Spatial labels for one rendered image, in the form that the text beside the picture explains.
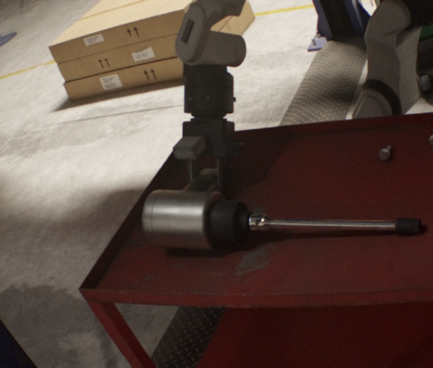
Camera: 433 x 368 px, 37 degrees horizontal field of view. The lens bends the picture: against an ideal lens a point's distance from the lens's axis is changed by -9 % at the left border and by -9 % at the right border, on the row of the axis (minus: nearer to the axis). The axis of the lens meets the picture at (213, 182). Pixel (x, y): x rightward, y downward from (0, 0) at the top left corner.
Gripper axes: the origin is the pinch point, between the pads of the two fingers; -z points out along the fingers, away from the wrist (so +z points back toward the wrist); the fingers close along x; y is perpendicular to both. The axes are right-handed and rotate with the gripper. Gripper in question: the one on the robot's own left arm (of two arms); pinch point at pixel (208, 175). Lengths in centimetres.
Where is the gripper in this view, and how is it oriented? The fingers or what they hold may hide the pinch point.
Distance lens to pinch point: 124.3
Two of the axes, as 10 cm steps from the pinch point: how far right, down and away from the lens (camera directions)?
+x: -9.0, -0.1, 4.4
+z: 0.1, -10.0, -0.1
